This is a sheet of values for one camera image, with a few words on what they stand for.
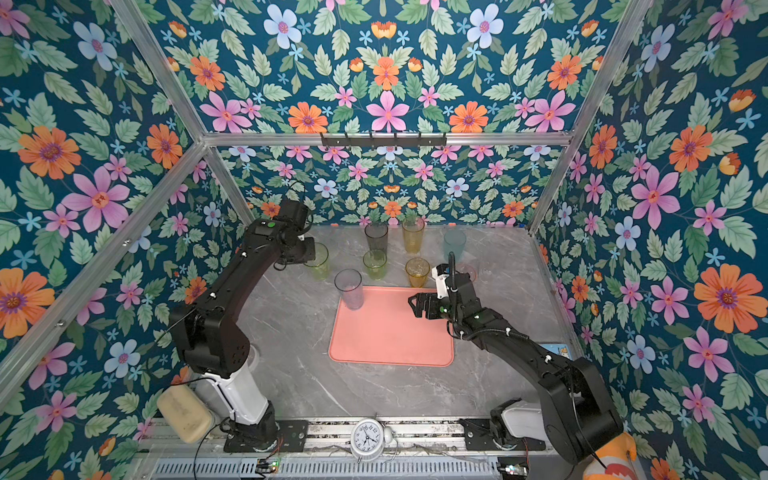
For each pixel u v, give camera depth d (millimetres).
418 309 765
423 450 719
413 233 1051
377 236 1005
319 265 839
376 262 1047
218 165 989
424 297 753
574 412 396
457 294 648
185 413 738
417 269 1049
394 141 921
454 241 1045
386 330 966
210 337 464
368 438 705
